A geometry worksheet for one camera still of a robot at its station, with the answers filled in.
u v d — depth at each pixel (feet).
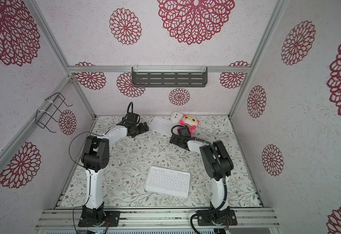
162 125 3.73
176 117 3.81
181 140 2.90
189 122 3.57
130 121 2.78
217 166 1.70
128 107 2.86
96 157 1.91
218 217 2.12
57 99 2.69
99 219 2.14
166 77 3.09
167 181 2.74
